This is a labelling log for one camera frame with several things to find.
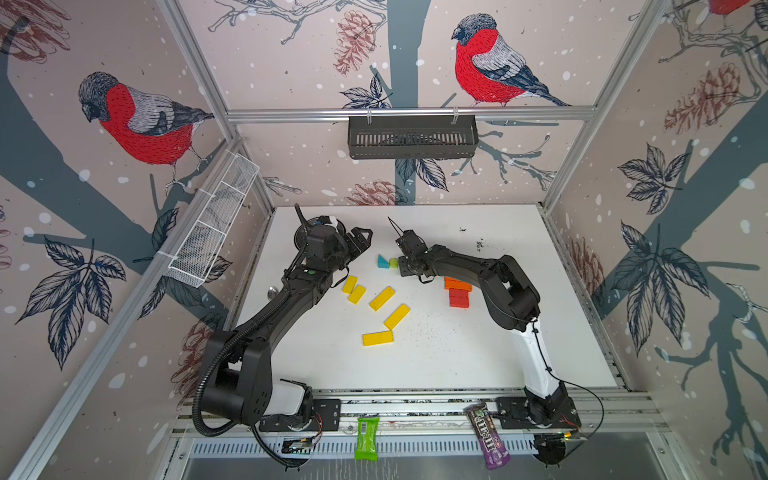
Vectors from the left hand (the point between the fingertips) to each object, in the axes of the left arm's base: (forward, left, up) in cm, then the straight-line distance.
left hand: (370, 231), depth 84 cm
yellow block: (-15, -8, -23) cm, 29 cm away
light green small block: (+3, -7, -22) cm, 23 cm away
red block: (-9, -27, -20) cm, 35 cm away
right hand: (+5, -12, -22) cm, 26 cm away
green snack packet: (-49, 0, -21) cm, 53 cm away
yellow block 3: (-8, +6, -23) cm, 25 cm away
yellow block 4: (-5, +8, -22) cm, 24 cm away
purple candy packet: (-49, -30, -21) cm, 62 cm away
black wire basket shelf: (+39, -13, +6) cm, 42 cm away
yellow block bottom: (-22, -1, -23) cm, 32 cm away
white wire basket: (-9, +49, -2) cm, 50 cm away
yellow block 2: (-10, -3, -23) cm, 25 cm away
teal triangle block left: (+4, -2, -23) cm, 23 cm away
